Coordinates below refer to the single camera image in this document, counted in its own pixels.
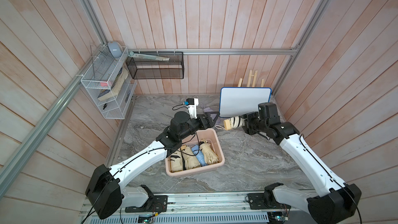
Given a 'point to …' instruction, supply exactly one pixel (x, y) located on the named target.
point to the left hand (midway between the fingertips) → (214, 117)
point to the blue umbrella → (197, 151)
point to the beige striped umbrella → (233, 122)
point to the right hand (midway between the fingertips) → (237, 116)
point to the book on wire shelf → (113, 91)
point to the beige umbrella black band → (177, 161)
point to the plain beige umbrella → (190, 159)
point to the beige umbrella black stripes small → (210, 155)
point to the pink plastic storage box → (210, 135)
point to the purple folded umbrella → (208, 109)
